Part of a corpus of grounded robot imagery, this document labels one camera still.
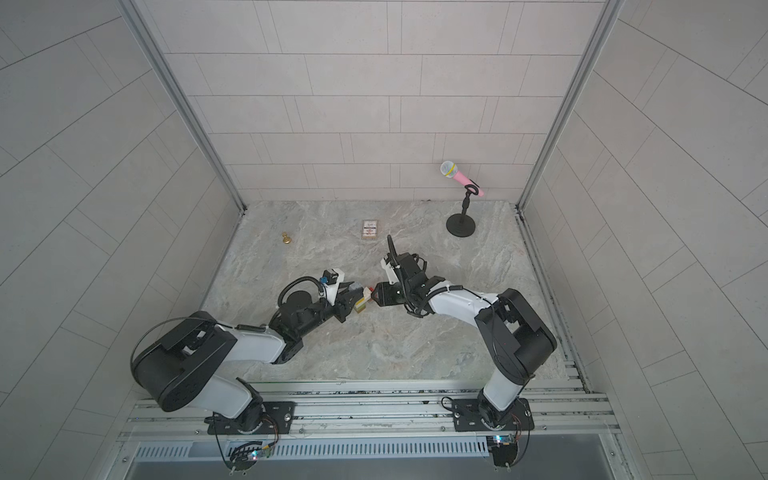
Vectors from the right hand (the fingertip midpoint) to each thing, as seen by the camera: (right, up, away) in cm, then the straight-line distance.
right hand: (377, 295), depth 88 cm
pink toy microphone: (+22, +38, +3) cm, 44 cm away
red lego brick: (-1, +2, -1) cm, 2 cm away
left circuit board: (-28, -30, -23) cm, 47 cm away
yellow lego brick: (-5, -3, -2) cm, 6 cm away
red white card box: (-4, +20, +20) cm, 29 cm away
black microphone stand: (+31, +21, +22) cm, 43 cm away
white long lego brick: (-3, 0, -2) cm, 3 cm away
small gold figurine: (-34, +16, +17) cm, 41 cm away
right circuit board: (+31, -32, -20) cm, 48 cm away
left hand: (-4, +3, -4) cm, 6 cm away
